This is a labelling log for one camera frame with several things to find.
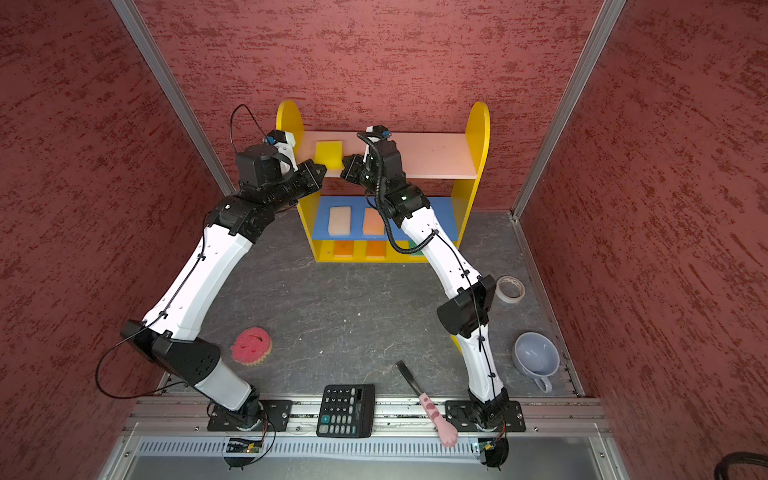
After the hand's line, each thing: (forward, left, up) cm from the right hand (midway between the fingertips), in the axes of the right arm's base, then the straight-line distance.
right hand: (341, 163), depth 75 cm
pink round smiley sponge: (-32, +28, -38) cm, 57 cm away
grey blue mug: (-37, -53, -41) cm, 77 cm away
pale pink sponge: (+3, +4, -25) cm, 26 cm away
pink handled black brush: (-54, -25, -40) cm, 72 cm away
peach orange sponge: (+1, -7, -25) cm, 26 cm away
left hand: (-6, +3, +1) cm, 7 cm away
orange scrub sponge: (+2, -7, -39) cm, 40 cm away
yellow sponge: (-32, -31, -42) cm, 62 cm away
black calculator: (-49, 0, -40) cm, 63 cm away
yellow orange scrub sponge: (+3, +5, -39) cm, 39 cm away
